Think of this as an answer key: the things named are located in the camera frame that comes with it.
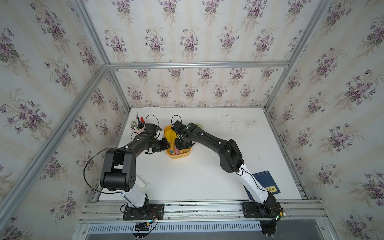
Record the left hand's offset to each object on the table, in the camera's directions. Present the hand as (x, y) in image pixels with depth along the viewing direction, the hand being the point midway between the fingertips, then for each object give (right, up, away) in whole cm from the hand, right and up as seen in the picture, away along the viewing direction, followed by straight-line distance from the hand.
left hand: (169, 146), depth 93 cm
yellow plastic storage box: (+5, -6, -2) cm, 8 cm away
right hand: (+7, -1, +2) cm, 7 cm away
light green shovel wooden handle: (+20, +13, +16) cm, 29 cm away
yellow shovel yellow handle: (0, +5, +6) cm, 8 cm away
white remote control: (-13, -17, -13) cm, 25 cm away
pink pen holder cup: (-20, +10, 0) cm, 22 cm away
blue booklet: (+57, -18, -9) cm, 60 cm away
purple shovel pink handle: (+5, -3, -1) cm, 6 cm away
